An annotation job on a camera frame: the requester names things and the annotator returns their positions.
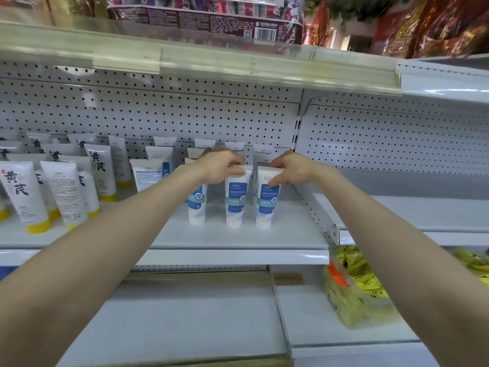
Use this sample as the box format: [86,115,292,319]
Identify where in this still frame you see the red gold hanging ornaments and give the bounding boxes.
[304,0,333,47]

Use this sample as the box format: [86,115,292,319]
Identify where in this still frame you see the group of blue-labelled white tubes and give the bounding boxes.
[129,135,291,227]

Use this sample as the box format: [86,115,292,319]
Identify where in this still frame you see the person's left hand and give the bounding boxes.
[187,148,247,185]

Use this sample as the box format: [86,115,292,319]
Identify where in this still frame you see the person's right forearm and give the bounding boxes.
[315,168,489,367]

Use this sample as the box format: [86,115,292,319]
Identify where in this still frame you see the person's left forearm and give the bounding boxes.
[0,166,209,367]

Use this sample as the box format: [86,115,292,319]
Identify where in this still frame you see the row of yellow cap tubes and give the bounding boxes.
[0,133,132,235]

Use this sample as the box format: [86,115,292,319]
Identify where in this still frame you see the person's right hand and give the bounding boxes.
[267,151,325,188]

